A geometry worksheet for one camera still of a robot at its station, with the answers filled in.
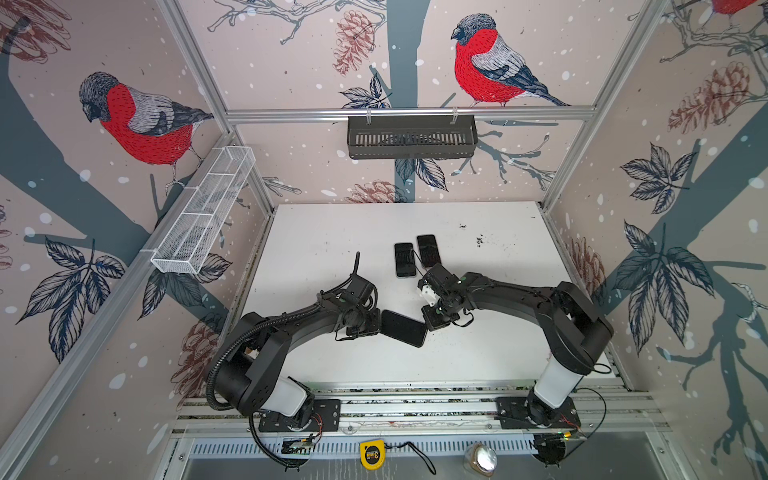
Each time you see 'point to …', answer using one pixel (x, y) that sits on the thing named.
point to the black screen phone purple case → (405, 259)
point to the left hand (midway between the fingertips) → (381, 329)
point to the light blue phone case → (405, 259)
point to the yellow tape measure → (373, 454)
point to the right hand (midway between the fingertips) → (424, 330)
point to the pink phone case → (428, 249)
